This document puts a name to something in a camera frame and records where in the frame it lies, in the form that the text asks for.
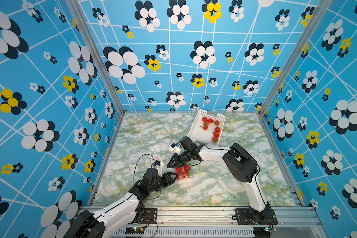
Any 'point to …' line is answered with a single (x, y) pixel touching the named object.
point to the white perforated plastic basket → (208, 128)
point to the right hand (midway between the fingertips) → (169, 166)
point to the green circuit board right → (264, 232)
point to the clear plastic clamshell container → (184, 172)
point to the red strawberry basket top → (216, 122)
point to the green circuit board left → (134, 230)
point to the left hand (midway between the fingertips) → (178, 176)
